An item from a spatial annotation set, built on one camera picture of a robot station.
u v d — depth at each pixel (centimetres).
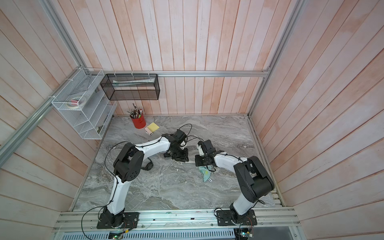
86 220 75
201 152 83
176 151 83
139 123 107
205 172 86
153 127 113
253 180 46
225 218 73
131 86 98
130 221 73
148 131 107
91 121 78
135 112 100
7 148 51
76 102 69
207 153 75
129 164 55
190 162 93
